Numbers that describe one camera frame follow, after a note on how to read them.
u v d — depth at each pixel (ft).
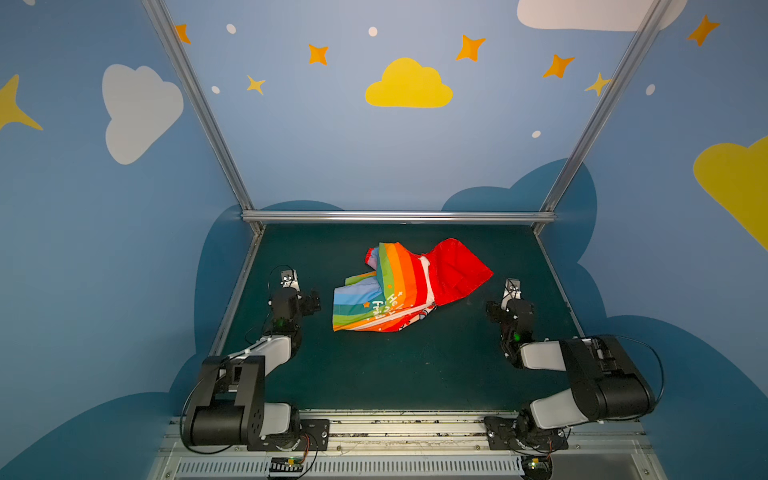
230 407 1.41
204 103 2.77
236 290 3.51
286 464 2.39
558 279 3.67
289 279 2.57
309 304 2.74
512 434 2.43
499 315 2.84
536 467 2.41
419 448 2.41
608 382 1.48
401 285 3.15
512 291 2.59
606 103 2.78
